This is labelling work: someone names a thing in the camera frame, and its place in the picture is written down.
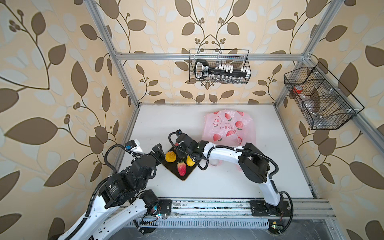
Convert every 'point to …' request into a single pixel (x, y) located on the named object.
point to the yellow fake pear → (170, 156)
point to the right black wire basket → (325, 103)
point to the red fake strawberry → (182, 168)
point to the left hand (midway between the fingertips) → (157, 149)
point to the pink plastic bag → (229, 127)
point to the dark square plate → (173, 166)
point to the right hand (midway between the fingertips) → (178, 149)
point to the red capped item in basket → (297, 89)
